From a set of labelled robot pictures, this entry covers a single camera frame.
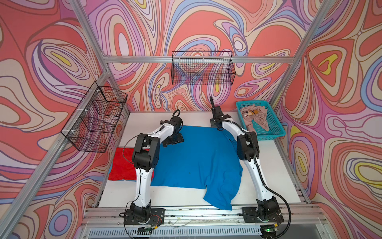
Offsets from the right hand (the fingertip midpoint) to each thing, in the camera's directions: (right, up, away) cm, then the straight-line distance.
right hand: (218, 124), depth 114 cm
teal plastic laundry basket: (+38, -4, -12) cm, 40 cm away
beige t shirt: (+31, +8, 0) cm, 32 cm away
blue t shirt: (-10, -22, -19) cm, 31 cm away
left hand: (-31, -12, -12) cm, 35 cm away
